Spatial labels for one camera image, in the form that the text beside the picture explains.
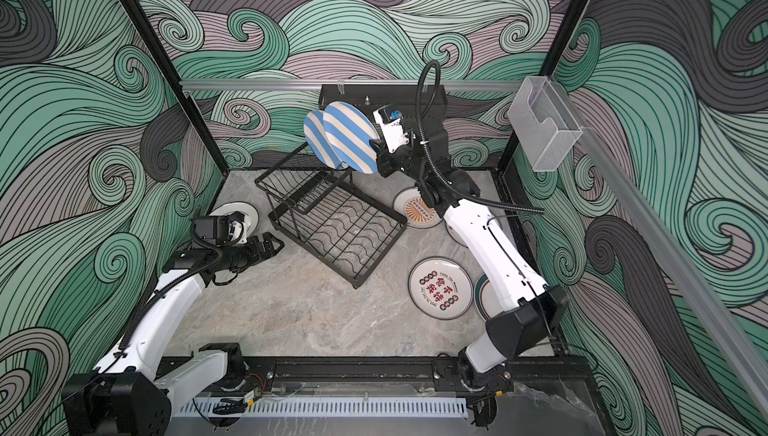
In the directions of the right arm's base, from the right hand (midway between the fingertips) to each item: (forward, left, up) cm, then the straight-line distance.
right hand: (375, 139), depth 68 cm
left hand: (-13, +29, -27) cm, 42 cm away
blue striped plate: (+19, +19, -17) cm, 32 cm away
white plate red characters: (-19, -19, -42) cm, 50 cm away
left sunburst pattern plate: (+13, -13, -43) cm, 46 cm away
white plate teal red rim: (-21, -33, -44) cm, 59 cm away
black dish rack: (+7, +17, -40) cm, 44 cm away
